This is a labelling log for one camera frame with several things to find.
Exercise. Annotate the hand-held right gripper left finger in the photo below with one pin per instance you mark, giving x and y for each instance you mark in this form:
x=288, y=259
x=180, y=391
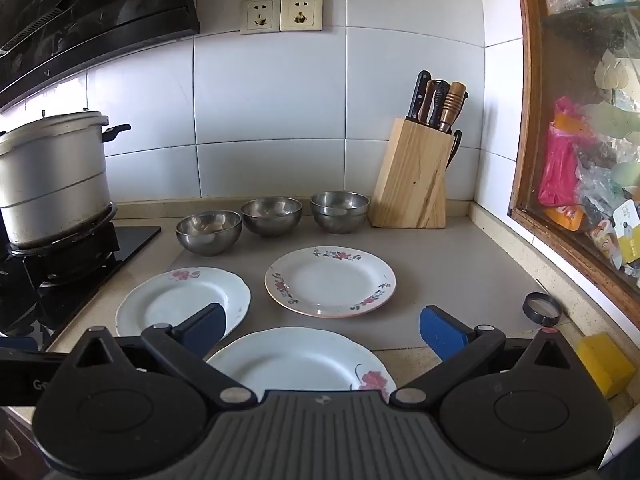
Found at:
x=207, y=327

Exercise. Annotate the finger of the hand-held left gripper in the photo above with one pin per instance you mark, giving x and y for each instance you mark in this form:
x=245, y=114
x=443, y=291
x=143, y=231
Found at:
x=17, y=345

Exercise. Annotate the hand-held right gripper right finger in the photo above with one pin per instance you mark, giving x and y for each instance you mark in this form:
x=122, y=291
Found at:
x=440, y=332

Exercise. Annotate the white plate with pink flower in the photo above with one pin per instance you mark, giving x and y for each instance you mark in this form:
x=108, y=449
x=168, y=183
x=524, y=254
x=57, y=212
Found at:
x=295, y=360
x=165, y=300

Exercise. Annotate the small steel bowl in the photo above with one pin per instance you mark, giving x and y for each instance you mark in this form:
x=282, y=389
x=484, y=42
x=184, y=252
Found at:
x=207, y=232
x=340, y=212
x=272, y=217

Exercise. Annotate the white plate with floral rim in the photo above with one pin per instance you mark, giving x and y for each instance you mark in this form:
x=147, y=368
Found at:
x=330, y=282

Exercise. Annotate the black gas stove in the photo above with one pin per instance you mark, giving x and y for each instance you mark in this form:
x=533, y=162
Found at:
x=75, y=270

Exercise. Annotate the wooden knife block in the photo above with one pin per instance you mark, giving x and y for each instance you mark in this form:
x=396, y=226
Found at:
x=412, y=180

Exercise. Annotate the yellow sponge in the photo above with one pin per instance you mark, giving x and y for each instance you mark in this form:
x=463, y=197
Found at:
x=602, y=365

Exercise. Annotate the silver pressure cooker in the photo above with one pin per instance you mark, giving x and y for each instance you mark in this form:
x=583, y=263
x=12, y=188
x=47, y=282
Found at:
x=50, y=180

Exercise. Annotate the orange packet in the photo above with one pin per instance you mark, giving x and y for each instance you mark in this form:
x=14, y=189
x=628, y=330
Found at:
x=565, y=217

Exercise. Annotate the black scissors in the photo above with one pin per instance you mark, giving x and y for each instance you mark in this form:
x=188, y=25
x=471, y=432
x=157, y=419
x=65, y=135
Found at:
x=456, y=147

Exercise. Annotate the pink plastic bag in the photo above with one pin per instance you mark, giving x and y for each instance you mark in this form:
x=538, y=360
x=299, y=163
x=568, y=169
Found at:
x=557, y=160

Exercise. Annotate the white and yellow packet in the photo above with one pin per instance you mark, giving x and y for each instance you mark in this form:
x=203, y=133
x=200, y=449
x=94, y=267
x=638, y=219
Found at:
x=627, y=232

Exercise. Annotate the wooden glass-door cabinet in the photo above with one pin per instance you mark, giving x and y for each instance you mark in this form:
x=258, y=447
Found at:
x=585, y=135

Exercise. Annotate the black range hood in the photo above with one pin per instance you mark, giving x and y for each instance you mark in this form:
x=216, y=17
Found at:
x=90, y=5

